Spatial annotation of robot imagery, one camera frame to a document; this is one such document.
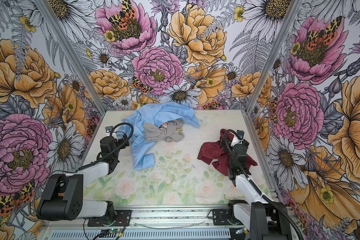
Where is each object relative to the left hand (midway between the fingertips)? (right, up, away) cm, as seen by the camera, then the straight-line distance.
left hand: (117, 139), depth 91 cm
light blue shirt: (+19, +16, +14) cm, 28 cm away
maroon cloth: (+55, -8, +2) cm, 56 cm away
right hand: (+67, 0, -6) cm, 67 cm away
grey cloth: (+30, +3, +9) cm, 31 cm away
